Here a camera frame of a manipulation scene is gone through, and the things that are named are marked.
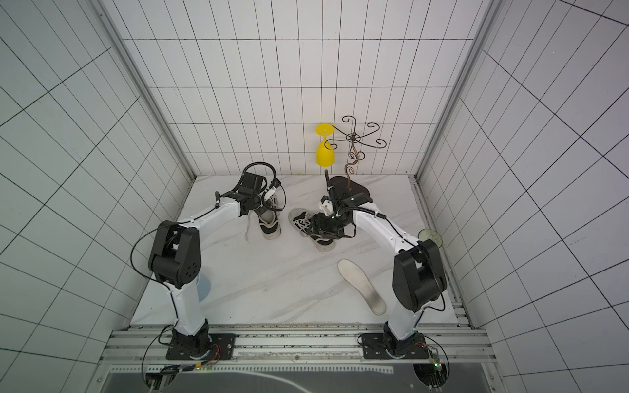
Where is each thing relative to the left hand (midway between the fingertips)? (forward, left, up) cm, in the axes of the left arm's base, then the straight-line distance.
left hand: (259, 200), depth 98 cm
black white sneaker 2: (-5, -17, -6) cm, 18 cm away
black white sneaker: (-11, -5, -2) cm, 12 cm away
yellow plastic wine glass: (+16, -27, +13) cm, 34 cm away
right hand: (-15, -24, +4) cm, 29 cm away
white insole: (-30, -40, -9) cm, 51 cm away
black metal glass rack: (+14, -38, +22) cm, 46 cm away
